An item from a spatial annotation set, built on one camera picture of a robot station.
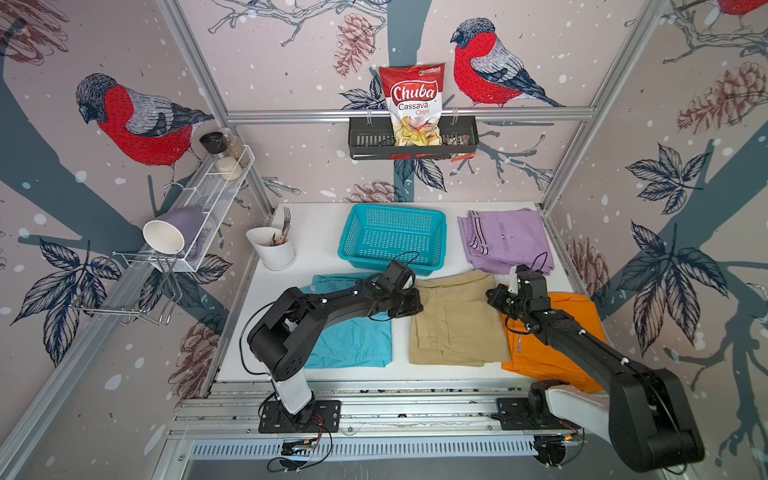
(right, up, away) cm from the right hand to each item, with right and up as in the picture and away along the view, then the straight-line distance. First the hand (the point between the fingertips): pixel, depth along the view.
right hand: (486, 288), depth 90 cm
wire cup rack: (-80, +7, -31) cm, 86 cm away
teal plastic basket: (-35, +16, +24) cm, 46 cm away
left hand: (-18, -4, -3) cm, 18 cm away
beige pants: (-10, -10, -4) cm, 14 cm away
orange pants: (+10, -17, -8) cm, 21 cm away
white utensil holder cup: (-67, +9, +8) cm, 68 cm away
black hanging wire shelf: (-35, +51, +17) cm, 64 cm away
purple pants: (+10, +14, +18) cm, 25 cm away
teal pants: (-39, -15, -6) cm, 42 cm away
